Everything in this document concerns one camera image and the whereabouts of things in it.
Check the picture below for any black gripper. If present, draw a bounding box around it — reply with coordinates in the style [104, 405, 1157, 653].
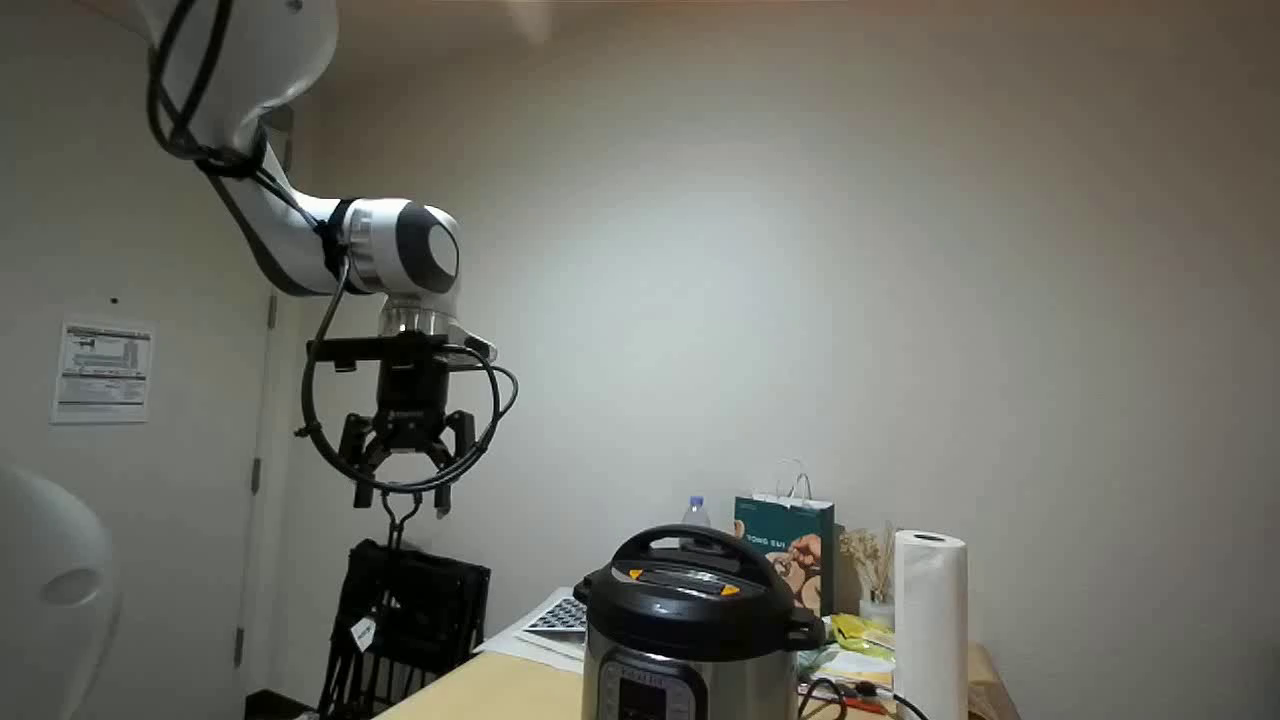
[341, 355, 476, 519]

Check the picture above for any black rice cooker lid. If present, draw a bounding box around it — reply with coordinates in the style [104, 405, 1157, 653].
[571, 524, 824, 661]

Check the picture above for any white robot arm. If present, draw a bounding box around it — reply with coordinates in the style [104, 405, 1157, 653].
[134, 0, 496, 510]

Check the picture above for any stainless steel rice cooker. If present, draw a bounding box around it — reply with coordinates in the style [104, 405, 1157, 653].
[580, 630, 796, 720]

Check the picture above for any white paper sheet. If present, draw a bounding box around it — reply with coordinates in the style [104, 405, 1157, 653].
[486, 588, 588, 670]

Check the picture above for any clear water bottle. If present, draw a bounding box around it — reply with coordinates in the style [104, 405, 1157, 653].
[679, 495, 712, 529]

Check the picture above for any green paper gift bag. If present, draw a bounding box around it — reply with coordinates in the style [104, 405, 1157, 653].
[733, 470, 835, 616]

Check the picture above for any white paper towel roll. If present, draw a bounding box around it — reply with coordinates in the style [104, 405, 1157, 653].
[894, 529, 967, 720]

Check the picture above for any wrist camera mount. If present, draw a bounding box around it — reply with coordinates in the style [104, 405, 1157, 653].
[307, 322, 496, 373]

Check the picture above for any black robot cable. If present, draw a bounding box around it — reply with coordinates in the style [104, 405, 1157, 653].
[142, 0, 526, 503]

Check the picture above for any white paper wall notice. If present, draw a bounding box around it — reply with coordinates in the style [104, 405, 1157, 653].
[51, 315, 155, 424]

